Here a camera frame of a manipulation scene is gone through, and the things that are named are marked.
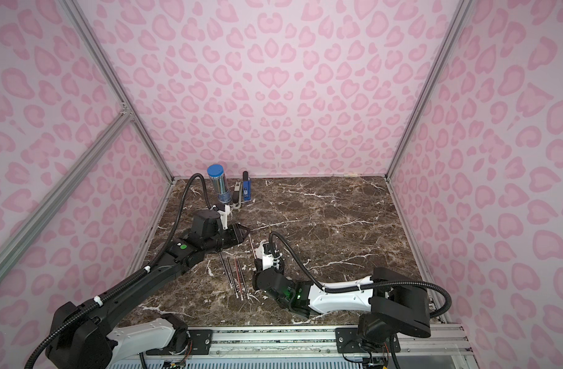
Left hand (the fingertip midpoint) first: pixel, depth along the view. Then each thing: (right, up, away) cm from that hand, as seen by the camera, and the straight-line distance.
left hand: (250, 230), depth 79 cm
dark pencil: (-11, -17, +9) cm, 22 cm away
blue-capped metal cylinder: (-17, +21, +16) cm, 31 cm away
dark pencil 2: (-8, -19, +6) cm, 22 cm away
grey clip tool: (-11, +13, +30) cm, 34 cm away
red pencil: (-6, -19, +7) cm, 21 cm away
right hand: (+2, -11, -1) cm, 11 cm away
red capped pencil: (-2, -10, +14) cm, 17 cm away
